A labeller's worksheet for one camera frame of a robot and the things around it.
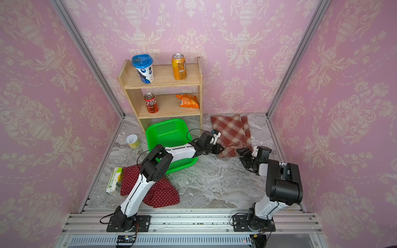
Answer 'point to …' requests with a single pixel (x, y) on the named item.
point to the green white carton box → (115, 182)
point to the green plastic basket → (169, 133)
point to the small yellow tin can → (133, 141)
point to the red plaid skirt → (235, 134)
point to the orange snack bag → (188, 101)
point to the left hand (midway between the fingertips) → (223, 149)
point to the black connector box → (259, 241)
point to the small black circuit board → (125, 238)
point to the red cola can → (151, 102)
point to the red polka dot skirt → (161, 194)
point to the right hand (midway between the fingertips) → (238, 152)
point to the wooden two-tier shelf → (169, 105)
